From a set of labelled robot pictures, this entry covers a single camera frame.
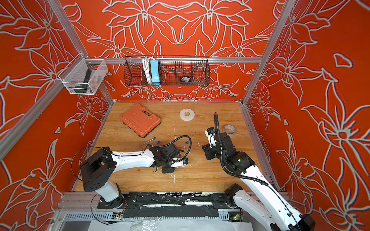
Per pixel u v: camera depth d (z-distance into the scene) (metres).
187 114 1.11
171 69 0.97
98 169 0.45
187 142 0.95
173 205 0.73
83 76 0.91
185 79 0.95
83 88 0.79
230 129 1.03
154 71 0.90
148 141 0.95
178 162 0.73
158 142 0.95
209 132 0.65
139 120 1.02
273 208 0.40
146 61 0.88
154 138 0.98
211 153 0.65
